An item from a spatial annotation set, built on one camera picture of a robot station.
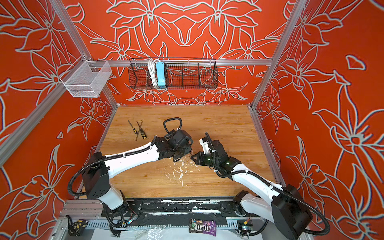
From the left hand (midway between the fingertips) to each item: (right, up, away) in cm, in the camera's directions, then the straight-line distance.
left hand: (192, 147), depth 80 cm
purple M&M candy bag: (+6, -34, -13) cm, 37 cm away
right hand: (-2, -5, -2) cm, 6 cm away
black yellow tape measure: (-53, -34, -14) cm, 65 cm away
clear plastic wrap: (-19, -37, -13) cm, 44 cm away
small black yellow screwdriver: (-42, +8, +24) cm, 49 cm away
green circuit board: (+25, -34, -11) cm, 44 cm away
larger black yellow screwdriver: (-36, +7, +23) cm, 43 cm away
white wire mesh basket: (-68, +42, +12) cm, 80 cm away
